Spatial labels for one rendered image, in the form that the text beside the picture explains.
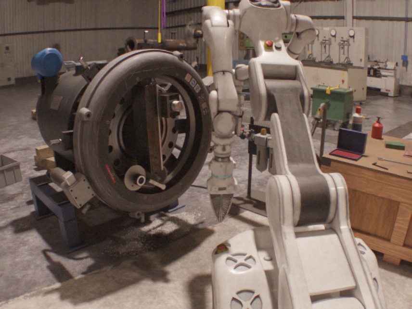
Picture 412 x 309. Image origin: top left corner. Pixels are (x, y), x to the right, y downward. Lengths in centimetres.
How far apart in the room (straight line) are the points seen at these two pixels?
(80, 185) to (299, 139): 84
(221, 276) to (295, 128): 52
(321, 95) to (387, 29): 785
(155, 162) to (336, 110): 337
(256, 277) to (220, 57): 67
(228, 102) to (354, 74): 636
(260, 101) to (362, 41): 660
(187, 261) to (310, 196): 87
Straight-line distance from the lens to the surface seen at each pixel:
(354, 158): 170
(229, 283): 97
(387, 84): 1057
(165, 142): 168
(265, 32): 138
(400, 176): 161
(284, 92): 117
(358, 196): 172
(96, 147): 131
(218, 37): 110
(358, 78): 745
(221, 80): 104
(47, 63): 195
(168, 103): 139
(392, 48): 1201
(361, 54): 766
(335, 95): 450
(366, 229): 177
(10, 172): 289
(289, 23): 152
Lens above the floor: 96
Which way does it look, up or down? 17 degrees down
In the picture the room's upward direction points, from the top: straight up
